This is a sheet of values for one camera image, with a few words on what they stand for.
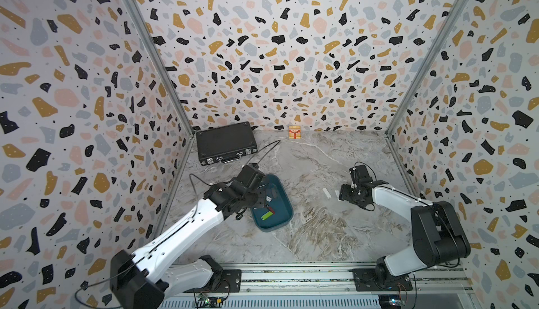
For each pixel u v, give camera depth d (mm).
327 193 975
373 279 730
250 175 567
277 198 952
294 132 1207
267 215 894
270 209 897
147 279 381
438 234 450
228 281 741
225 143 1076
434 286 733
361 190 687
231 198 505
